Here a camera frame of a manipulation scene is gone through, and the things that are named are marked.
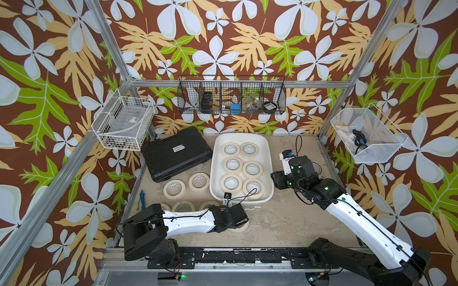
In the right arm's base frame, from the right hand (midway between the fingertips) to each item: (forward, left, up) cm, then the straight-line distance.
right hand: (274, 173), depth 76 cm
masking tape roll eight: (+13, +17, -19) cm, 29 cm away
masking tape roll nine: (-17, +14, -20) cm, 30 cm away
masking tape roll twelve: (+6, +18, -21) cm, 28 cm away
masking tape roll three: (-7, +50, -19) cm, 54 cm away
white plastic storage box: (+23, -2, -19) cm, 30 cm away
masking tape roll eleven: (+4, +6, -22) cm, 23 cm away
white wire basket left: (+22, +69, +10) cm, 73 cm away
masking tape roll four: (-6, +43, -21) cm, 48 cm away
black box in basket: (+44, +32, +6) cm, 55 cm away
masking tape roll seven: (-5, +31, -19) cm, 36 cm away
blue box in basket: (+37, +16, +6) cm, 41 cm away
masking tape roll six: (+31, +7, -20) cm, 38 cm away
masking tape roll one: (-1, +45, -20) cm, 50 cm away
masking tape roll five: (+31, +19, -21) cm, 42 cm away
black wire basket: (+46, +18, +9) cm, 50 cm away
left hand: (-12, +18, -21) cm, 30 cm away
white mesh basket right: (+10, -46, +10) cm, 48 cm away
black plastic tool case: (+23, +51, -14) cm, 58 cm away
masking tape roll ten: (+16, +6, -21) cm, 27 cm away
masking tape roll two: (+8, +37, -22) cm, 44 cm away
